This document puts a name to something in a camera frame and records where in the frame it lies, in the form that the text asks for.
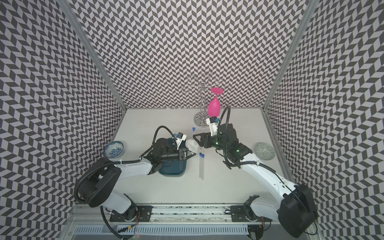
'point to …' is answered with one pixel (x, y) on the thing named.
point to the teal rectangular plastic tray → (173, 168)
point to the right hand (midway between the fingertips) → (196, 139)
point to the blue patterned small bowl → (113, 149)
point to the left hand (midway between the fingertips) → (196, 155)
